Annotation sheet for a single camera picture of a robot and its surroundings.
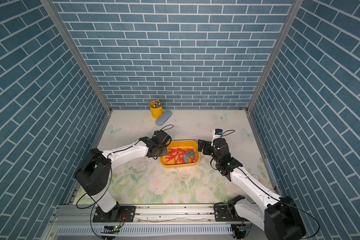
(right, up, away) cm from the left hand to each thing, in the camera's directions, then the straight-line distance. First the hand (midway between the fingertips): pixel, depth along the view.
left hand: (166, 152), depth 91 cm
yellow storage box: (+15, +4, +5) cm, 17 cm away
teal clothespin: (+14, -1, +2) cm, 14 cm away
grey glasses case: (-5, +22, +21) cm, 31 cm away
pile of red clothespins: (+9, -3, +3) cm, 10 cm away
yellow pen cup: (-9, +28, +17) cm, 34 cm away
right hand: (+24, +8, -7) cm, 26 cm away
